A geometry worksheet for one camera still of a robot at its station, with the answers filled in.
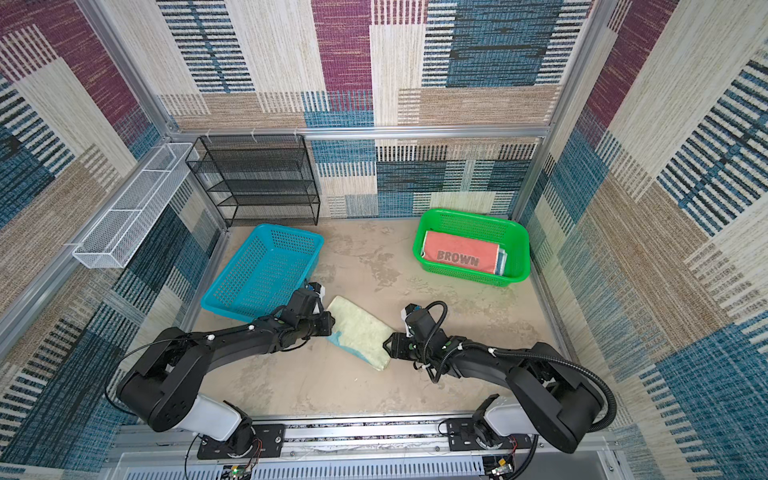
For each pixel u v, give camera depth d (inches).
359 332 35.3
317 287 33.3
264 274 41.4
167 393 17.1
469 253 40.2
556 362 16.7
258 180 43.4
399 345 30.0
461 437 28.7
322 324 31.9
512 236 41.3
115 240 28.0
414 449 28.7
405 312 33.0
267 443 28.8
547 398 16.8
